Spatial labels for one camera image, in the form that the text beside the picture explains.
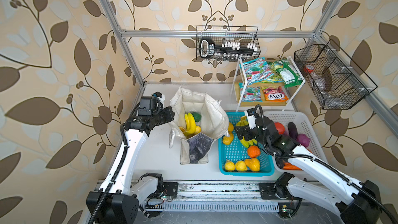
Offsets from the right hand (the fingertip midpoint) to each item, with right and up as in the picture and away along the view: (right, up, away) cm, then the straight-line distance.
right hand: (242, 126), depth 79 cm
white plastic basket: (+30, +3, +15) cm, 33 cm away
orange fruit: (+6, -14, +2) cm, 15 cm away
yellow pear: (+5, -19, -2) cm, 19 cm away
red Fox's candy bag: (+22, +17, +11) cm, 29 cm away
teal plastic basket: (+1, -18, +6) cm, 19 cm away
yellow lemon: (-24, -4, +12) cm, 27 cm away
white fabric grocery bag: (-15, 0, +7) cm, 16 cm away
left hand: (-34, +8, -3) cm, 35 cm away
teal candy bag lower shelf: (+8, +17, +10) cm, 21 cm away
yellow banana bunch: (-28, -2, +13) cm, 31 cm away
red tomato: (+25, -3, +12) cm, 28 cm away
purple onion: (+34, -8, +4) cm, 35 cm away
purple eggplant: (+33, -4, +13) cm, 36 cm away
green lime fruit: (-24, +3, +17) cm, 30 cm away
